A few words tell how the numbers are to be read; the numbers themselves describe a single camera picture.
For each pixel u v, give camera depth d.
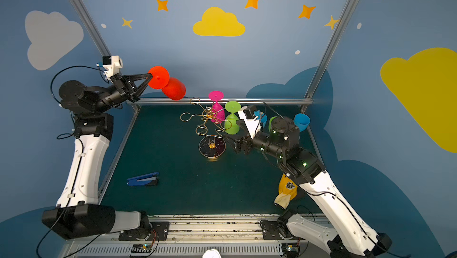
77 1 0.74
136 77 0.54
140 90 0.53
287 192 0.83
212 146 1.01
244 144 0.49
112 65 0.52
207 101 0.84
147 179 0.89
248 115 0.47
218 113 0.80
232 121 0.86
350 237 0.37
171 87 0.65
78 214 0.38
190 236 0.73
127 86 0.51
